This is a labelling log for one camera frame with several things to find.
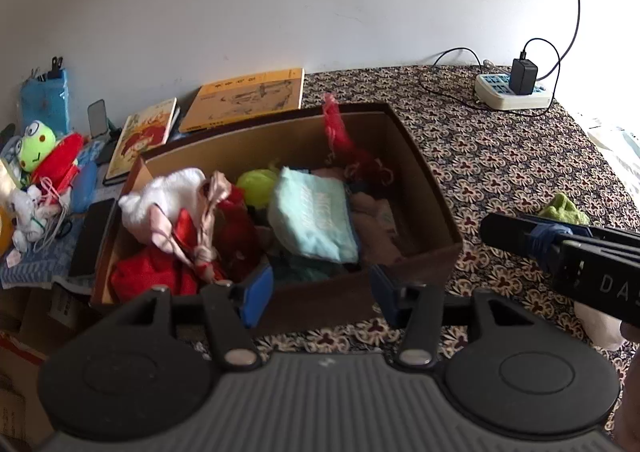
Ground small illustrated book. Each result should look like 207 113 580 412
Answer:
103 97 180 187

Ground green frog plush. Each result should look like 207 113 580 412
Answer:
16 120 56 174

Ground floral patterned tablecloth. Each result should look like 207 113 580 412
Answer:
188 62 640 438

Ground blue pencil pouch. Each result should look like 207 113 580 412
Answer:
18 56 72 136

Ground small phone mirror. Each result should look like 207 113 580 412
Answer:
87 99 111 138

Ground white soft cloth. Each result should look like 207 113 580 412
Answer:
574 302 625 350

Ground lime green plush ball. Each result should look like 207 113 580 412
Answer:
235 165 279 209

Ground small white bunny plush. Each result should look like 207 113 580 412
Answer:
8 185 46 254

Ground red fabric toy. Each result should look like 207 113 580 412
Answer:
322 93 394 187

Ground white power strip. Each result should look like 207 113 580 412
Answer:
474 73 551 111

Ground teal soft pouch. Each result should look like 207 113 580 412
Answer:
267 167 359 264

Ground orange large book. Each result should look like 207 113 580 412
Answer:
179 68 305 134

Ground black charger adapter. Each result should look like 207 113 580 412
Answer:
509 50 538 96

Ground black charger cable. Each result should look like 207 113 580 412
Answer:
416 0 584 119

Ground brown cardboard storage box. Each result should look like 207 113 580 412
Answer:
91 104 462 335

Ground green knitted cloth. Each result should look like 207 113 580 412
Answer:
538 192 590 225

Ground red white cloth doll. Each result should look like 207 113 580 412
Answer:
108 167 264 303

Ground pink plush toy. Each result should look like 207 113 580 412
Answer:
307 171 402 265

